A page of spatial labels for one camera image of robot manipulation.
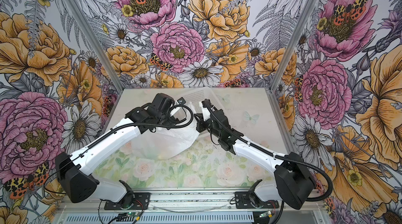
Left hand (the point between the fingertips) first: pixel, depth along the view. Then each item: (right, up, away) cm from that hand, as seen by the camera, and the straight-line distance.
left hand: (165, 114), depth 79 cm
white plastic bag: (-1, -15, +1) cm, 15 cm away
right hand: (+15, -2, +1) cm, 15 cm away
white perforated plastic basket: (+12, +10, +30) cm, 34 cm away
